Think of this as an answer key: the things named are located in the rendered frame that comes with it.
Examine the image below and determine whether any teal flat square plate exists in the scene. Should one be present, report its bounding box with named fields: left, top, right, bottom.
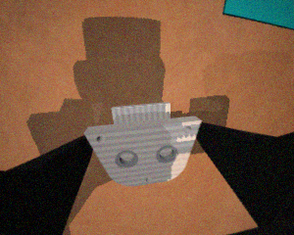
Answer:
left=222, top=0, right=294, bottom=30

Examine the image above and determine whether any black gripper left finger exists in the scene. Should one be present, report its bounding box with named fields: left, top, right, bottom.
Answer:
left=0, top=135, right=93, bottom=235

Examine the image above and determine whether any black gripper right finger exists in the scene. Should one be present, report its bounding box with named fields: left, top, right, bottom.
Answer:
left=196, top=122, right=294, bottom=227

